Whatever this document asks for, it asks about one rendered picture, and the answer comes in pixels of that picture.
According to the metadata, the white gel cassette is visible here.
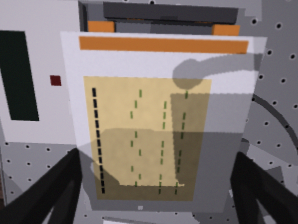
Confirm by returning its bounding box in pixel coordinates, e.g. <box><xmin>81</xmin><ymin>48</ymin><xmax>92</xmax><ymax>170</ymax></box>
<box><xmin>60</xmin><ymin>21</ymin><xmax>267</xmax><ymax>213</ymax></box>

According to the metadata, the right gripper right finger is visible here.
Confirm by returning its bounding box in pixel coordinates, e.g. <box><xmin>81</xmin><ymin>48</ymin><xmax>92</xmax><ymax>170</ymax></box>
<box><xmin>230</xmin><ymin>151</ymin><xmax>298</xmax><ymax>224</ymax></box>

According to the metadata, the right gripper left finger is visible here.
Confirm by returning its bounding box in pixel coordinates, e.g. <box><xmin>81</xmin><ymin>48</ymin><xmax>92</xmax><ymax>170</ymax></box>
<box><xmin>0</xmin><ymin>148</ymin><xmax>83</xmax><ymax>224</ymax></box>

